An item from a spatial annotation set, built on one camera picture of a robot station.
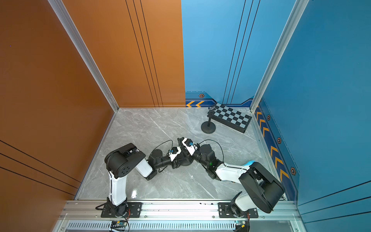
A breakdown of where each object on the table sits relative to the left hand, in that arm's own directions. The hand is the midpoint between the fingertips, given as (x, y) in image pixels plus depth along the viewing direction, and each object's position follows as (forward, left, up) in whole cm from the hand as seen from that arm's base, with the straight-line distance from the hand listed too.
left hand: (185, 153), depth 89 cm
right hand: (0, +1, +8) cm, 8 cm away
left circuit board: (-36, +33, -7) cm, 49 cm away
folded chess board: (+30, -34, -1) cm, 46 cm away
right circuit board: (-35, -30, -7) cm, 46 cm away
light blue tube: (-6, -39, -1) cm, 39 cm away
